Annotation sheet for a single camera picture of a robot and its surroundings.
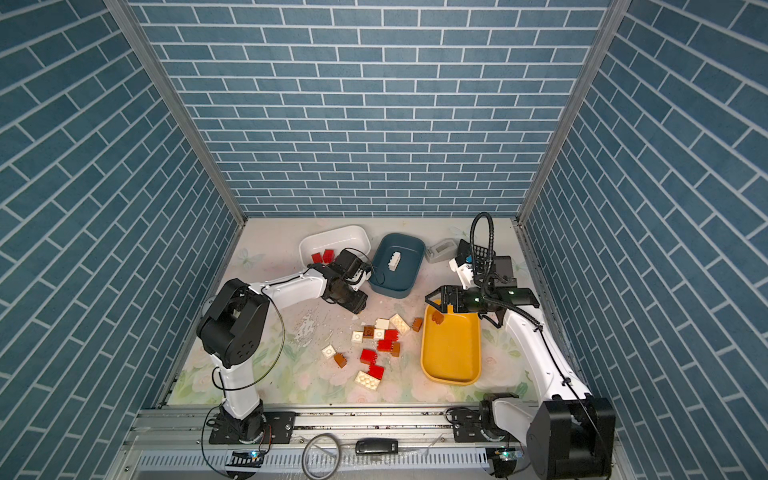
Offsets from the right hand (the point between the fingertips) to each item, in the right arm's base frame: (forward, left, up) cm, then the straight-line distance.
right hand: (437, 295), depth 79 cm
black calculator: (+28, -17, -16) cm, 37 cm away
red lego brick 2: (+22, +38, -14) cm, 46 cm away
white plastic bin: (+31, +31, -14) cm, 46 cm away
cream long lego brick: (-1, +10, -16) cm, 19 cm away
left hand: (+5, +24, -15) cm, 29 cm away
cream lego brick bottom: (-18, +18, -16) cm, 30 cm away
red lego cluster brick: (-5, +13, -17) cm, 22 cm away
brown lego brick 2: (-1, +5, -16) cm, 17 cm away
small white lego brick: (-11, +31, -17) cm, 37 cm away
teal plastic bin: (+11, +12, -13) cm, 21 cm away
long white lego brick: (+22, +14, -15) cm, 30 cm away
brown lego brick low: (-14, +26, -16) cm, 34 cm away
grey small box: (+28, -3, -14) cm, 32 cm away
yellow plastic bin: (-8, -6, -18) cm, 20 cm away
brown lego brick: (+1, -1, -15) cm, 15 cm away
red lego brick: (+22, +42, -15) cm, 50 cm away
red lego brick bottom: (-16, +16, -17) cm, 28 cm away
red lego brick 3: (-12, +18, -16) cm, 27 cm away
